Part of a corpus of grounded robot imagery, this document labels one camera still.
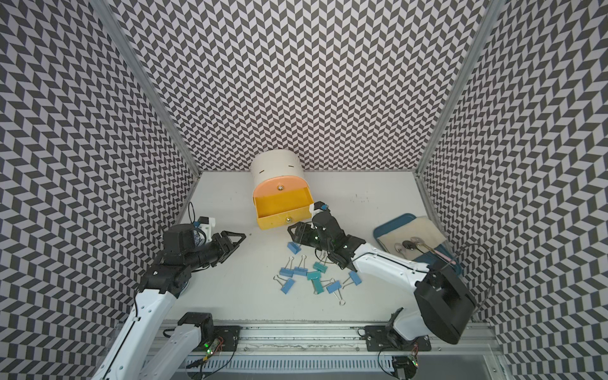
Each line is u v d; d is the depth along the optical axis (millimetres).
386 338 655
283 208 790
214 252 647
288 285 846
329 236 615
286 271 873
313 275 850
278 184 850
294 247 938
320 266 889
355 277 863
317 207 733
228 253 645
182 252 560
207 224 696
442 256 938
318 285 845
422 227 989
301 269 889
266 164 955
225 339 724
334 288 838
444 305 422
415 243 950
